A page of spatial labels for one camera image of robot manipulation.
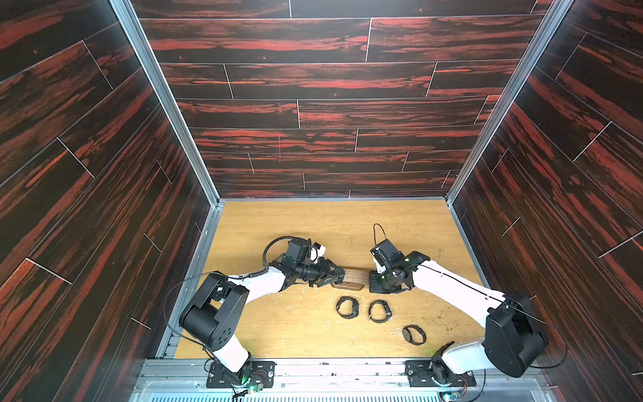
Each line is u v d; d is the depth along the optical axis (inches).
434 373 26.2
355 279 34.1
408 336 31.0
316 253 29.5
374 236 27.2
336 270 33.7
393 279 24.2
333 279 33.4
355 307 32.5
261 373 28.9
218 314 18.0
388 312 32.4
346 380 29.1
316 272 30.3
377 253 27.3
